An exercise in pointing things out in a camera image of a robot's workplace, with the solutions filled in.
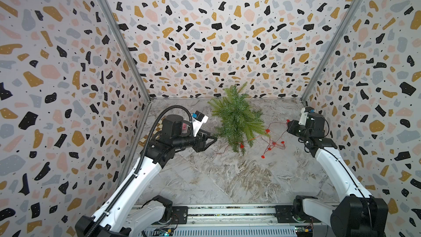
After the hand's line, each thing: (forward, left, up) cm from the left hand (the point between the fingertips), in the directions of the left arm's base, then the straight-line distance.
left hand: (214, 136), depth 68 cm
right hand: (+13, -38, -8) cm, 41 cm away
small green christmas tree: (+8, -11, 0) cm, 14 cm away
